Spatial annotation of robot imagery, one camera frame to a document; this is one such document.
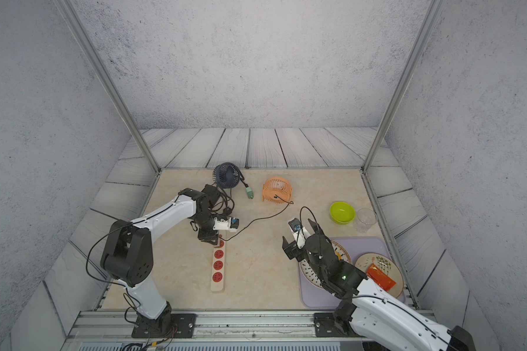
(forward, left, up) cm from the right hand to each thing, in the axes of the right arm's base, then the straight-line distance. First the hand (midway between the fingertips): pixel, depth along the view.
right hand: (298, 230), depth 76 cm
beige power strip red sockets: (-12, +29, -16) cm, 35 cm away
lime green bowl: (+19, -23, -19) cm, 35 cm away
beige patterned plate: (-5, -34, -18) cm, 39 cm away
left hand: (+5, +31, -13) cm, 34 cm away
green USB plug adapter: (+30, +20, -16) cm, 39 cm away
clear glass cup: (+16, -32, -17) cm, 40 cm away
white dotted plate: (-8, -4, -18) cm, 20 cm away
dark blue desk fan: (+36, +32, -10) cm, 49 cm away
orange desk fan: (+27, +7, -8) cm, 29 cm away
